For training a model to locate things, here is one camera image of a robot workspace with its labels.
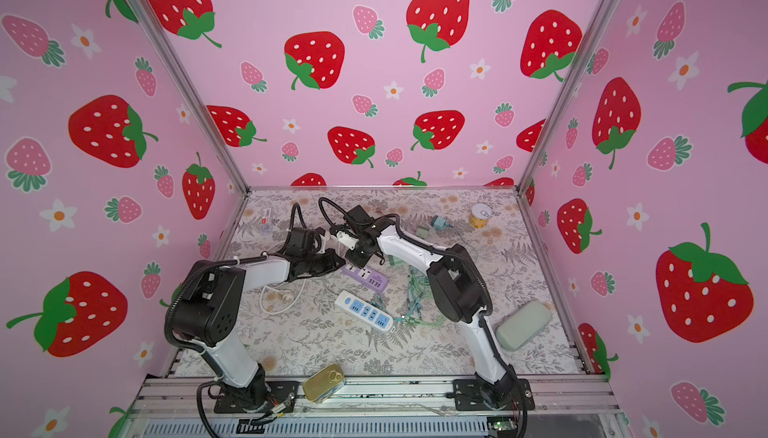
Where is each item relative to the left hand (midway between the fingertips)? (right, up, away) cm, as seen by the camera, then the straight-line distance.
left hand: (346, 261), depth 96 cm
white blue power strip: (+7, -13, -10) cm, 18 cm away
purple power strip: (+7, -4, -3) cm, 9 cm away
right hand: (+3, +2, -2) cm, 4 cm away
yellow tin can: (+47, +15, +11) cm, 51 cm away
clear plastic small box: (-33, +13, +15) cm, 38 cm away
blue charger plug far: (+33, +12, +12) cm, 37 cm away
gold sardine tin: (-2, -28, -23) cm, 36 cm away
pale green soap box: (+50, -16, -16) cm, 55 cm away
